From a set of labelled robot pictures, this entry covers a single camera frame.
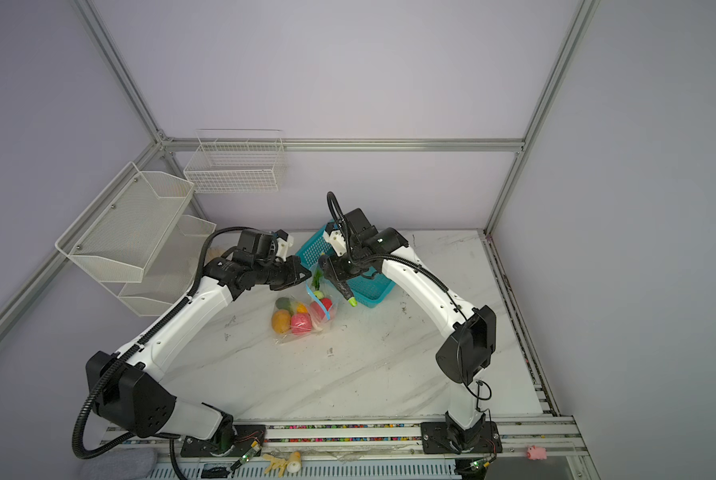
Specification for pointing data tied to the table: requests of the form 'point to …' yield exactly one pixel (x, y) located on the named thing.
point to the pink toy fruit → (301, 323)
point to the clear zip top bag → (312, 313)
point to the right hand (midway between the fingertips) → (328, 270)
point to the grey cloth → (130, 463)
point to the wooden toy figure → (293, 465)
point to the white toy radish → (317, 278)
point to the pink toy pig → (534, 453)
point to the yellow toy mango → (281, 321)
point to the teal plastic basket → (369, 286)
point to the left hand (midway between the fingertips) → (310, 275)
